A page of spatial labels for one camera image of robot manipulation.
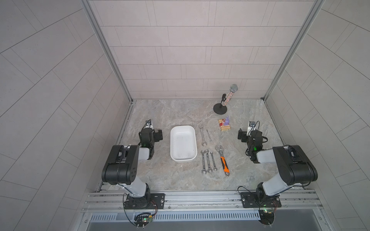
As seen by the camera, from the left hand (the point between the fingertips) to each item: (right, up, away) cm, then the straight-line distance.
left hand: (154, 127), depth 96 cm
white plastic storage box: (+20, -10, -3) cm, 23 cm away
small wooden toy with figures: (+48, +2, +2) cm, 48 cm away
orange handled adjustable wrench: (+44, -13, -7) cm, 46 cm away
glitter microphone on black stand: (+48, +13, +13) cm, 51 cm away
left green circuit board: (+3, -38, -32) cm, 49 cm away
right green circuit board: (+62, -39, -28) cm, 78 cm away
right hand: (+62, 0, -1) cm, 62 cm away
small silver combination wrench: (+39, -22, -14) cm, 47 cm away
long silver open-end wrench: (+32, -23, -15) cm, 42 cm away
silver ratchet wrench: (+33, -9, -3) cm, 35 cm away
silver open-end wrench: (+35, -22, -15) cm, 44 cm away
